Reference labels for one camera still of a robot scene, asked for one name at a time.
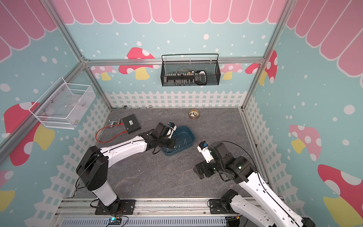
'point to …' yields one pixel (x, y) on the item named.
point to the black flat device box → (131, 124)
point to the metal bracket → (112, 123)
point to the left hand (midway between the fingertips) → (175, 144)
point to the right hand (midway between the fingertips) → (201, 164)
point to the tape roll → (194, 114)
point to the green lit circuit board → (115, 221)
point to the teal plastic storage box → (184, 137)
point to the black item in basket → (200, 78)
